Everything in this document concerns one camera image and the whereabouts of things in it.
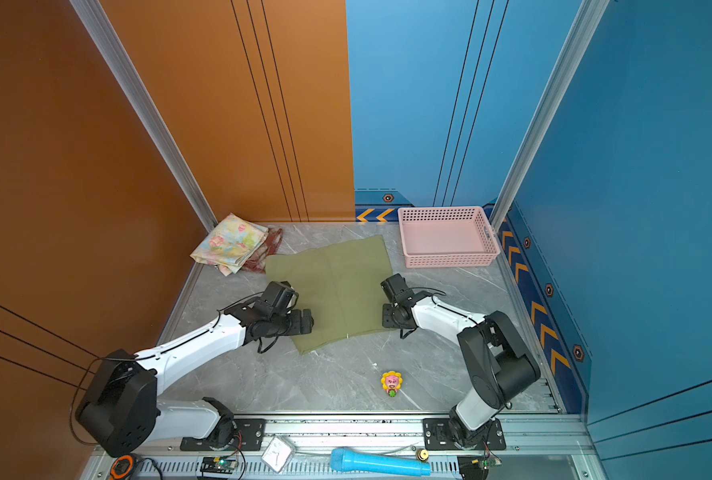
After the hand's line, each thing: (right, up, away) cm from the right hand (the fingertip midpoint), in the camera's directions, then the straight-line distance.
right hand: (389, 319), depth 92 cm
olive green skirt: (-16, +9, +10) cm, 21 cm away
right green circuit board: (+22, -28, -23) cm, 43 cm away
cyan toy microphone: (-13, -26, -25) cm, 39 cm away
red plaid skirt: (-43, +23, +18) cm, 52 cm away
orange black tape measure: (-63, -28, -26) cm, 73 cm away
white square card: (-28, -27, -23) cm, 45 cm away
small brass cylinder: (+6, -26, -25) cm, 36 cm away
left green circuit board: (-41, -30, -22) cm, 56 cm away
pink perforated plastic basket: (+25, +27, +23) cm, 43 cm away
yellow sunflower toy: (0, -13, -15) cm, 20 cm away
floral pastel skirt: (-56, +24, +14) cm, 63 cm away
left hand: (-26, +1, -5) cm, 26 cm away
